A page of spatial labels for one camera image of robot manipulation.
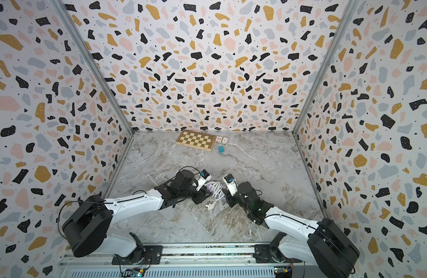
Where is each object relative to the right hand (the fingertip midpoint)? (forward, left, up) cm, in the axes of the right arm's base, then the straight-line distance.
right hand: (226, 187), depth 84 cm
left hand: (-1, +8, -1) cm, 8 cm away
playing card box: (+40, +4, -9) cm, 41 cm away
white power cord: (+1, +5, -4) cm, 7 cm away
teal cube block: (+32, +4, -10) cm, 34 cm away
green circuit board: (-34, +37, -10) cm, 51 cm away
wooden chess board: (+36, +15, -7) cm, 40 cm away
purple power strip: (+3, +9, -5) cm, 11 cm away
